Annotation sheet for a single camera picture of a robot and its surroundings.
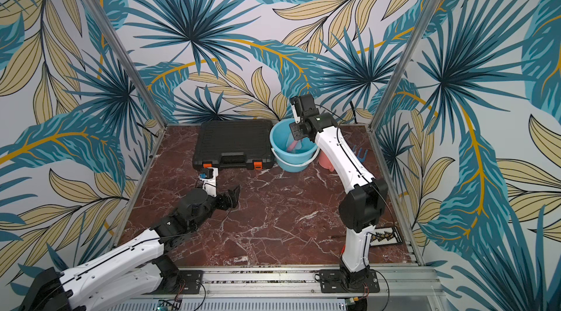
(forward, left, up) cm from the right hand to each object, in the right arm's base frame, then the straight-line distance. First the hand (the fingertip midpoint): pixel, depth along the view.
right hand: (303, 125), depth 86 cm
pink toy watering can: (-3, -11, -20) cm, 23 cm away
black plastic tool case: (+6, +30, -19) cm, 36 cm away
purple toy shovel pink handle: (+1, +4, -14) cm, 14 cm away
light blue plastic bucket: (-8, +3, -14) cm, 16 cm away
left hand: (-21, +28, -9) cm, 36 cm away
